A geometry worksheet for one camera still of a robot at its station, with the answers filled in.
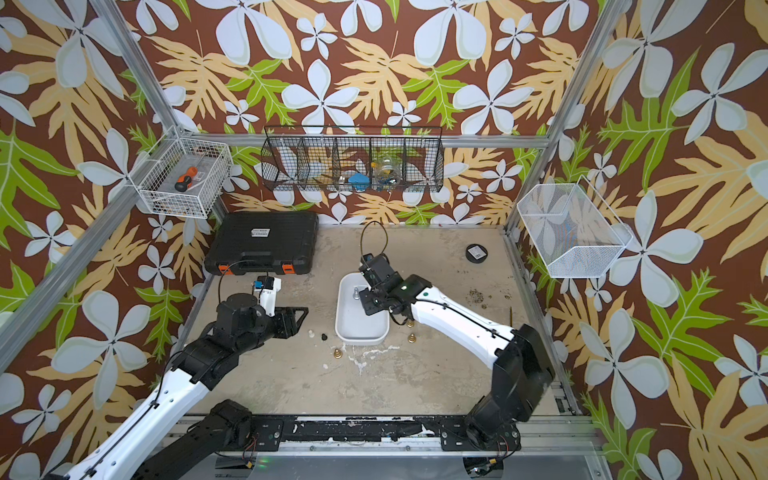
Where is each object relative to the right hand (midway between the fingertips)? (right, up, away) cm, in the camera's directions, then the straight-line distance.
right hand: (368, 295), depth 83 cm
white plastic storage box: (-5, -10, +8) cm, 14 cm away
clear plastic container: (+6, +39, +15) cm, 42 cm away
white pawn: (-18, -13, +7) cm, 23 cm away
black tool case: (-37, +16, +24) cm, 47 cm away
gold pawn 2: (+13, -14, +7) cm, 20 cm away
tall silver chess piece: (-5, -2, +16) cm, 16 cm away
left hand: (-16, -2, -7) cm, 18 cm away
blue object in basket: (-3, +35, +11) cm, 37 cm away
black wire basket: (-8, +44, +15) cm, 47 cm away
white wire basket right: (+58, +18, -1) cm, 61 cm away
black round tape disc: (+40, +12, +28) cm, 50 cm away
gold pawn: (+9, -2, -26) cm, 28 cm away
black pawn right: (-14, -14, +8) cm, 21 cm away
